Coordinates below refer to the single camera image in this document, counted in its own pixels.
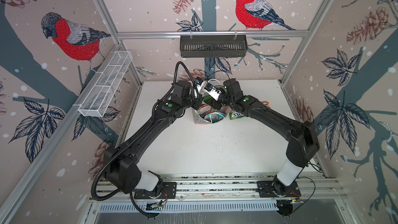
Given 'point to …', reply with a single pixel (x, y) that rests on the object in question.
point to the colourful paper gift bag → (207, 113)
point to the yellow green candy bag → (233, 114)
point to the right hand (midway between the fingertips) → (209, 94)
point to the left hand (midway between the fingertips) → (203, 91)
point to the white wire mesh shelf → (102, 92)
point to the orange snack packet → (266, 103)
